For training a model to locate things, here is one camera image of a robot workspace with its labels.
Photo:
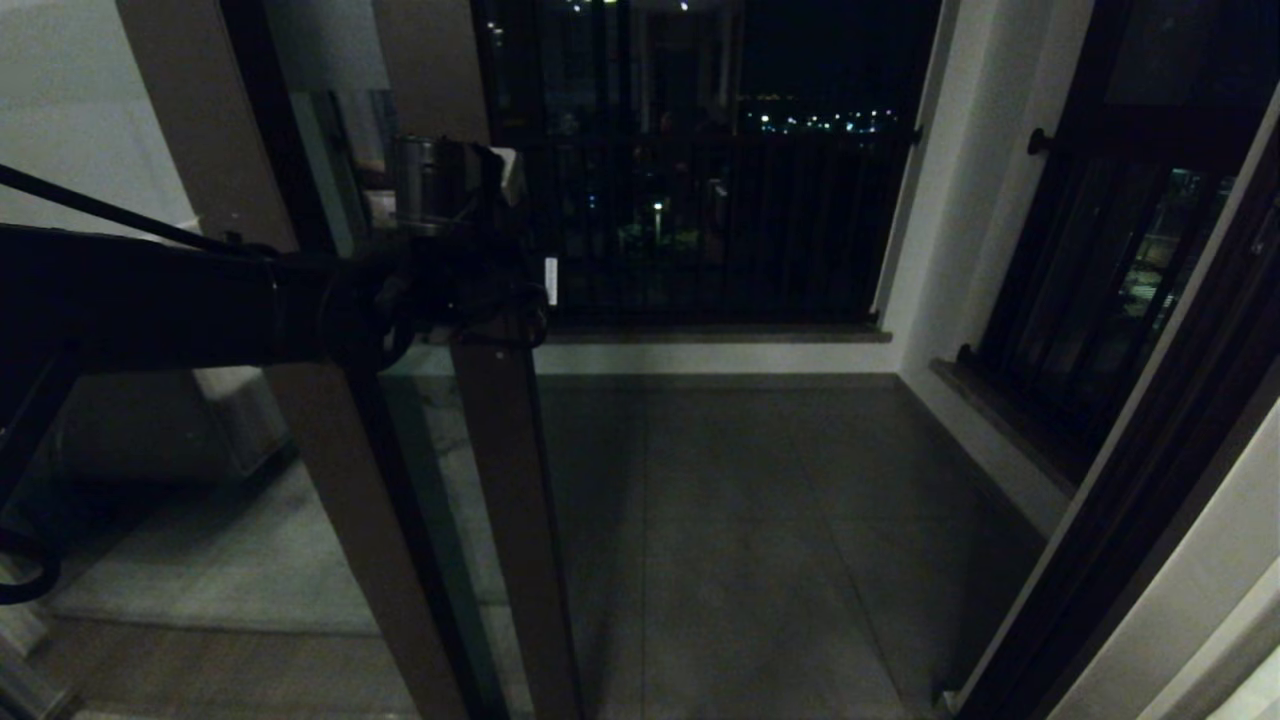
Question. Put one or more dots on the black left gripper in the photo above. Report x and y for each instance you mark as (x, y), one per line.
(460, 270)

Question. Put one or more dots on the brown framed sliding glass door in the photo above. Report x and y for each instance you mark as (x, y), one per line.
(520, 500)

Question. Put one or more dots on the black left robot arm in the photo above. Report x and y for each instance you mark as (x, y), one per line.
(150, 300)

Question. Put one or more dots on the black metal balcony railing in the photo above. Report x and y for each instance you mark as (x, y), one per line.
(720, 230)

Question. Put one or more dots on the grey stone balcony sill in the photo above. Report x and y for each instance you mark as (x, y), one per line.
(720, 338)

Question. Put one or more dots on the brown framed fixed glass door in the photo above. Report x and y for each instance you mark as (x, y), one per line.
(330, 450)

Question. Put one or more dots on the grey stone side window sill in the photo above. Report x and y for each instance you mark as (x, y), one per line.
(1000, 426)

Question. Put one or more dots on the small grey left wrist camera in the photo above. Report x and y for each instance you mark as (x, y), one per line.
(510, 175)

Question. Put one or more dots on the dark door jamb frame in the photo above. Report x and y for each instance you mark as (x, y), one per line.
(1130, 520)

